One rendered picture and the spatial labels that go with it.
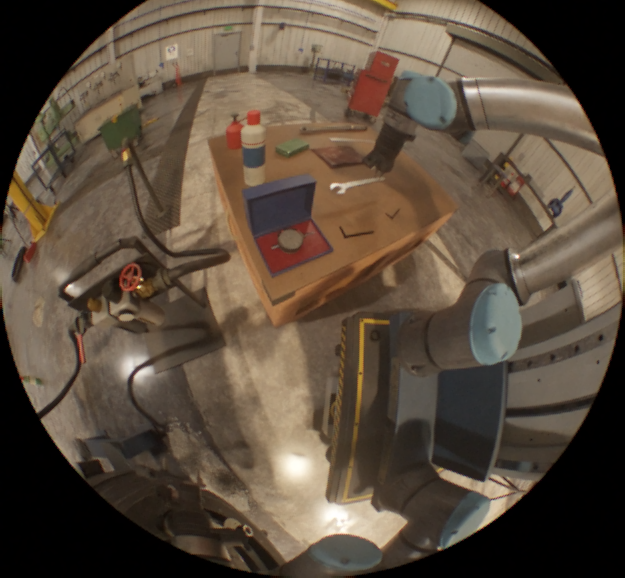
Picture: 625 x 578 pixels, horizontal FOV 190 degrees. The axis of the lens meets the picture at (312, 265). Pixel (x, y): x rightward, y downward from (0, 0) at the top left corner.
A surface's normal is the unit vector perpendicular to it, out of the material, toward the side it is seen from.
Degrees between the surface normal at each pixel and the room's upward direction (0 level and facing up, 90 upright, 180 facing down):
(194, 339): 0
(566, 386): 90
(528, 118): 116
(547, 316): 90
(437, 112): 93
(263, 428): 0
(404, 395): 0
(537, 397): 90
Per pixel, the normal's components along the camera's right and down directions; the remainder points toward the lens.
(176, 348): 0.17, -0.45
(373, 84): -0.11, 0.87
